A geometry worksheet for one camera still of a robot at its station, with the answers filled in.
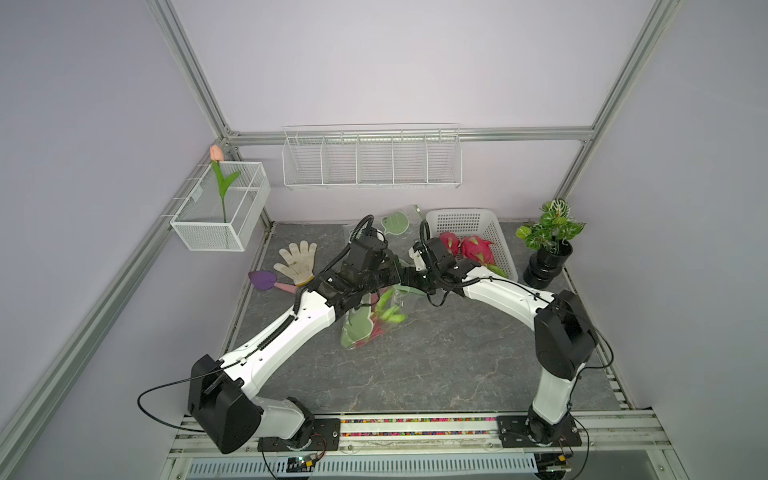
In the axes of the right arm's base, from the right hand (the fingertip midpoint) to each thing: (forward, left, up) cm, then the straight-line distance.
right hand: (398, 283), depth 88 cm
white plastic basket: (+31, -31, -6) cm, 45 cm away
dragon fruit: (-10, +4, +1) cm, 11 cm away
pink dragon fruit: (+15, -28, -3) cm, 32 cm away
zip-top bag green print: (-12, +11, -2) cm, 17 cm away
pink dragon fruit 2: (+19, -19, -3) cm, 27 cm away
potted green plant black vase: (+7, -43, +12) cm, 45 cm away
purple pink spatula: (+11, +48, -15) cm, 52 cm away
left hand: (-4, -2, +13) cm, 14 cm away
